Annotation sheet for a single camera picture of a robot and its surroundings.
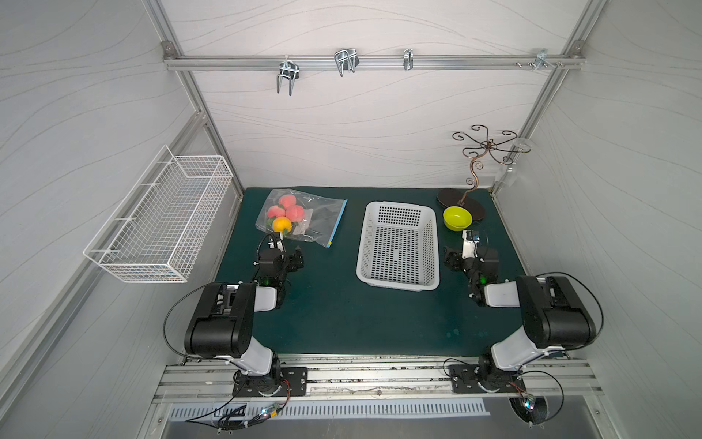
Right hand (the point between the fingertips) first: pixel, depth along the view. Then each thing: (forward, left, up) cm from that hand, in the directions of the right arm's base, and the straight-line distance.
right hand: (458, 245), depth 95 cm
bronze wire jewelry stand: (+29, -4, -6) cm, 30 cm away
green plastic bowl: (+16, -3, -5) cm, 17 cm away
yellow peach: (+8, +66, -1) cm, 66 cm away
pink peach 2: (+12, +61, 0) cm, 62 cm away
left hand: (-5, +61, +1) cm, 61 cm away
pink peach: (+14, +70, 0) cm, 71 cm away
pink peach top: (+20, +67, -1) cm, 70 cm away
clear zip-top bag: (+11, +51, -4) cm, 53 cm away
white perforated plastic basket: (+2, +20, -5) cm, 21 cm away
